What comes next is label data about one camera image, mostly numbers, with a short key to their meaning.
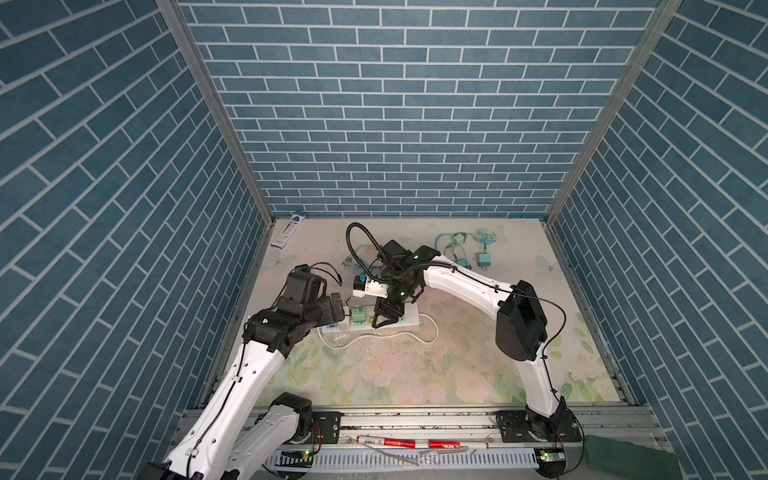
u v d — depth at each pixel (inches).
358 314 34.1
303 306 21.6
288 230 45.5
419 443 29.0
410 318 35.9
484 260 41.4
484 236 44.1
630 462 27.2
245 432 17.2
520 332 20.8
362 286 28.8
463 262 41.4
